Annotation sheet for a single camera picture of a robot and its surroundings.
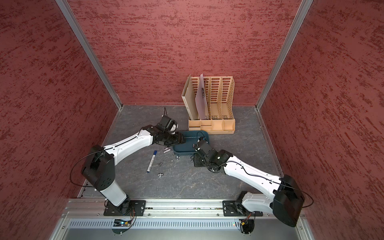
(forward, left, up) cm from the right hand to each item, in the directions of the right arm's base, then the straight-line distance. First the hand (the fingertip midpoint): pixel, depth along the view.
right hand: (197, 162), depth 80 cm
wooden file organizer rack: (+55, -19, +1) cm, 58 cm away
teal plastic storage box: (+23, +4, -12) cm, 26 cm away
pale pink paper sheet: (+51, -5, -2) cm, 52 cm away
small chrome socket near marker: (+4, +22, -9) cm, 24 cm away
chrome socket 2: (+7, +12, -8) cm, 16 cm away
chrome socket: (+13, +20, -9) cm, 25 cm away
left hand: (+11, +9, +1) cm, 14 cm away
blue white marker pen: (+10, +27, -9) cm, 31 cm away
